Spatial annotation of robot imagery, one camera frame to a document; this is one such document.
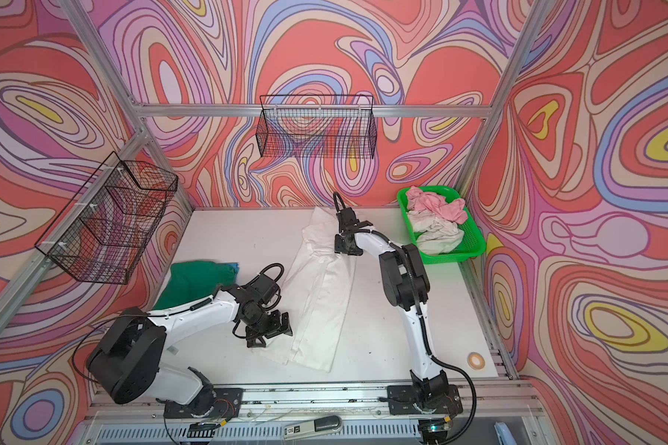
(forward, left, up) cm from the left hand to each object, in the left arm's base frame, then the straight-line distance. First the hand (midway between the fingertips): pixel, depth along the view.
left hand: (289, 337), depth 83 cm
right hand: (+34, -19, -2) cm, 38 cm away
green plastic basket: (+33, -66, +4) cm, 73 cm away
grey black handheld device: (-23, -10, +3) cm, 25 cm away
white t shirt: (+15, -6, -1) cm, 16 cm away
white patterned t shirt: (+39, -53, +1) cm, 66 cm away
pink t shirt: (+48, -61, +7) cm, 78 cm away
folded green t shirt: (+17, +34, +5) cm, 38 cm away
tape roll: (-7, -55, -2) cm, 56 cm away
